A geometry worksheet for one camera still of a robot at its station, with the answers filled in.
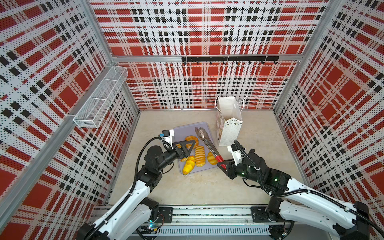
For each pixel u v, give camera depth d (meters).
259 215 0.72
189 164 0.88
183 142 0.75
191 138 1.01
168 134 0.65
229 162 0.63
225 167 0.67
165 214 0.74
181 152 0.63
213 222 0.73
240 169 0.64
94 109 0.92
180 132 1.09
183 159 0.91
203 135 0.77
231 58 0.88
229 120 0.81
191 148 0.66
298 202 0.50
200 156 0.92
